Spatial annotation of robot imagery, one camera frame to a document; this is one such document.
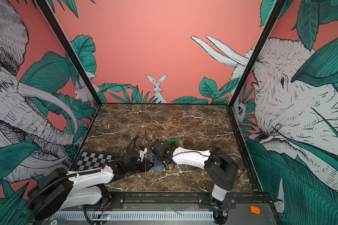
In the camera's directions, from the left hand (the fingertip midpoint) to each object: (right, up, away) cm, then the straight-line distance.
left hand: (155, 164), depth 82 cm
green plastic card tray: (+9, +11, +12) cm, 19 cm away
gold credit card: (+15, +10, +11) cm, 21 cm away
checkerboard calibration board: (-41, +2, +4) cm, 41 cm away
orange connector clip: (+52, -19, -12) cm, 57 cm away
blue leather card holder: (-1, +4, -5) cm, 7 cm away
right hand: (-1, +2, +2) cm, 3 cm away
